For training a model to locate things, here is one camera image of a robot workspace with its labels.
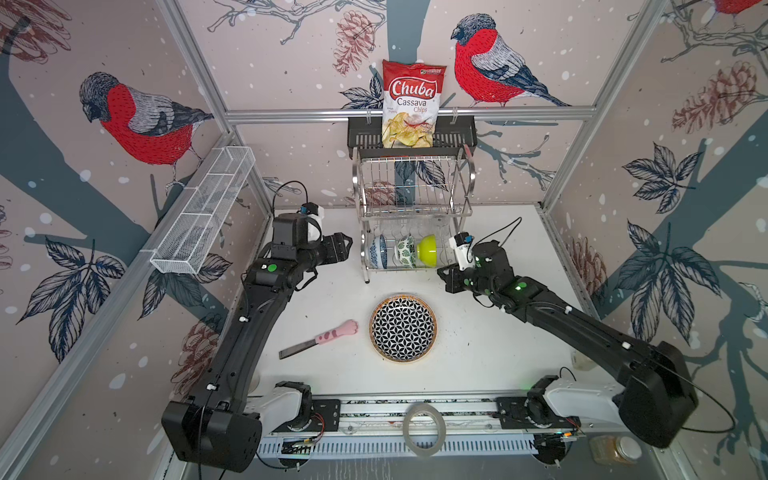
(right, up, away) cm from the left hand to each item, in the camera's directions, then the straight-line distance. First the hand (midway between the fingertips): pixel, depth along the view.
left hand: (341, 241), depth 74 cm
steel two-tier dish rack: (+19, +10, +29) cm, 36 cm away
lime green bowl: (+24, -4, +19) cm, 31 cm away
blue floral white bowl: (+9, -4, +16) cm, 19 cm away
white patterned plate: (+16, -27, +14) cm, 34 cm away
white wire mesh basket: (-39, +8, +4) cm, 40 cm away
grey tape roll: (+25, -44, -5) cm, 51 cm away
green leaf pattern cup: (+17, -4, +17) cm, 24 cm away
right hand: (+24, -10, +7) cm, 27 cm away
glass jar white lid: (+60, -43, -14) cm, 75 cm away
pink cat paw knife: (-1, -27, +15) cm, 31 cm away
